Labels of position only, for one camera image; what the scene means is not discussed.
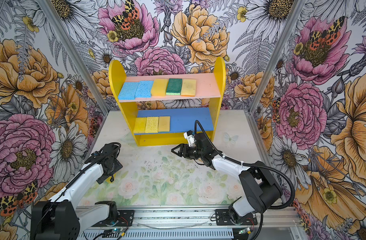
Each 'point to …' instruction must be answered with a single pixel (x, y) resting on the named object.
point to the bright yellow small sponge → (139, 125)
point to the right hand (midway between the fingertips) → (175, 155)
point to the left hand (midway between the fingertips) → (109, 175)
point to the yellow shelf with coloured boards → (162, 108)
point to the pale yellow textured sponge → (152, 125)
